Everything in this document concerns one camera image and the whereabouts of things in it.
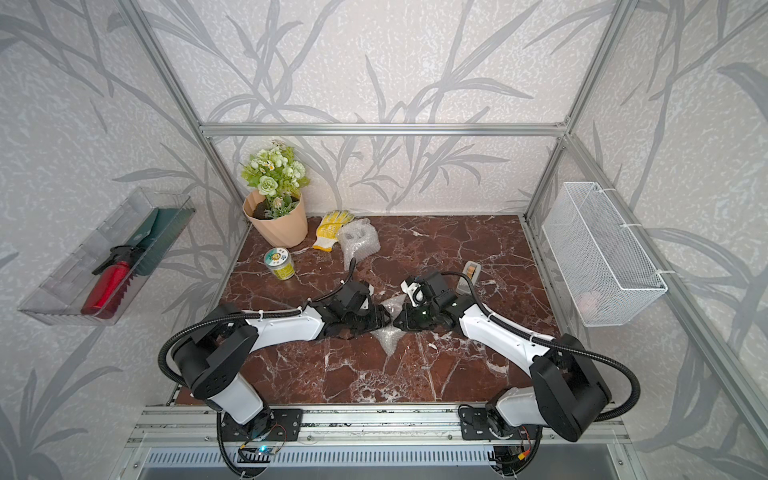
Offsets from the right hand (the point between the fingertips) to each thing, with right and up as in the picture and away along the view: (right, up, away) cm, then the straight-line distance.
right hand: (392, 323), depth 81 cm
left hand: (-1, -2, +7) cm, 7 cm away
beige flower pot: (-40, +26, +21) cm, 52 cm away
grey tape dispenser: (+26, +13, +17) cm, 34 cm away
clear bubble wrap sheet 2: (-13, +23, +20) cm, 34 cm away
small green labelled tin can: (-37, +15, +15) cm, 43 cm away
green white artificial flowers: (-39, +44, +14) cm, 60 cm away
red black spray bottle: (-56, +15, -21) cm, 62 cm away
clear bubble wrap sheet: (0, -3, 0) cm, 3 cm away
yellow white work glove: (-26, +26, +32) cm, 49 cm away
